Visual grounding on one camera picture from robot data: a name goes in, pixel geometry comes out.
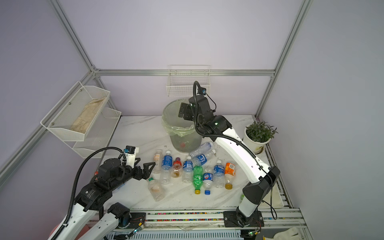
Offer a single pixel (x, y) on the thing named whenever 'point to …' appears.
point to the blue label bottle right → (219, 174)
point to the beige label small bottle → (158, 159)
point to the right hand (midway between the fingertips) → (186, 106)
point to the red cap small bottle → (176, 169)
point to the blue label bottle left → (166, 168)
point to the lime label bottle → (242, 197)
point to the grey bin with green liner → (183, 136)
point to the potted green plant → (257, 134)
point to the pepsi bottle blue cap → (207, 179)
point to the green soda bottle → (197, 178)
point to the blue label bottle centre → (187, 170)
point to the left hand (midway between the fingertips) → (146, 162)
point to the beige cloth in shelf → (81, 124)
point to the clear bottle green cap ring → (156, 190)
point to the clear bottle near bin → (201, 148)
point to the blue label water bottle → (200, 160)
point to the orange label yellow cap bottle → (230, 171)
